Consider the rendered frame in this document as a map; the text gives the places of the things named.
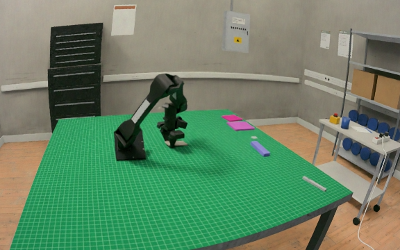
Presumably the grey rod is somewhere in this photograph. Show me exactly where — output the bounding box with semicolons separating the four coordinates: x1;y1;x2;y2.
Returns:
303;176;326;192

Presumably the pink flat square slab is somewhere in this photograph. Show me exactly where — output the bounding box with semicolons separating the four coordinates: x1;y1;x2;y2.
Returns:
227;122;255;131

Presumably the green grid cutting mat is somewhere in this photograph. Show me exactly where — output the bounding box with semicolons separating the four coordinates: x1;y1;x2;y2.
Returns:
10;109;353;250

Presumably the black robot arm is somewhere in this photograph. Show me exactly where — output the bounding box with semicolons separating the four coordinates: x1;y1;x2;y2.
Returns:
115;73;188;151

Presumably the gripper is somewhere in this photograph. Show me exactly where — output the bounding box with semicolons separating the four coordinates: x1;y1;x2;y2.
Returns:
157;116;185;149

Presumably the magenta flat square plate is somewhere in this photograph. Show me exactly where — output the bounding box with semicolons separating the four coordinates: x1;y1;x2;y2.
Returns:
222;115;242;122

